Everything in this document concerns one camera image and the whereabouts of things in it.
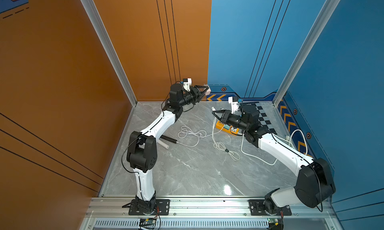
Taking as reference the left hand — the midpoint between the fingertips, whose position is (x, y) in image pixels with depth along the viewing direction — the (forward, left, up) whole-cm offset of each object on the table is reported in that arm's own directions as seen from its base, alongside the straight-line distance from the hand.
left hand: (209, 87), depth 78 cm
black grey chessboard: (+5, -41, -32) cm, 52 cm away
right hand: (-12, -2, -6) cm, 14 cm away
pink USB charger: (-1, 0, -2) cm, 2 cm away
